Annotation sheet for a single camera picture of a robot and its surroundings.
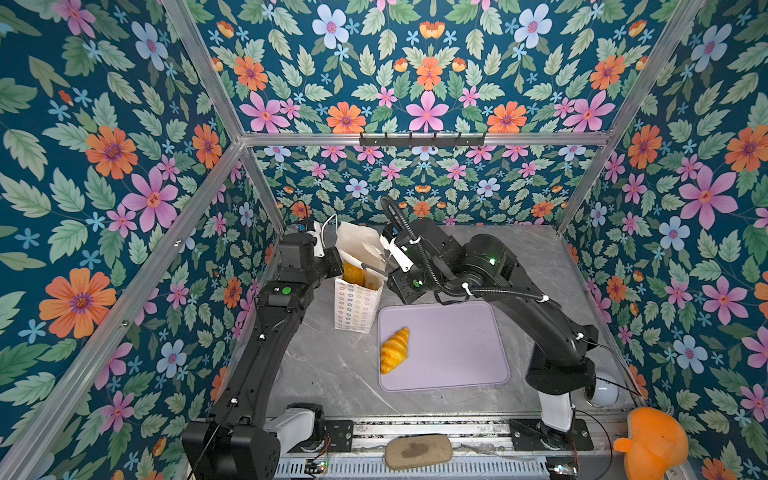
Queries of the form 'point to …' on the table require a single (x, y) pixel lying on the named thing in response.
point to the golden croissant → (394, 351)
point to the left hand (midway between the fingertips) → (342, 243)
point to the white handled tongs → (365, 266)
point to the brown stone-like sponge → (410, 452)
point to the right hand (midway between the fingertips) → (392, 277)
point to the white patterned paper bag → (361, 309)
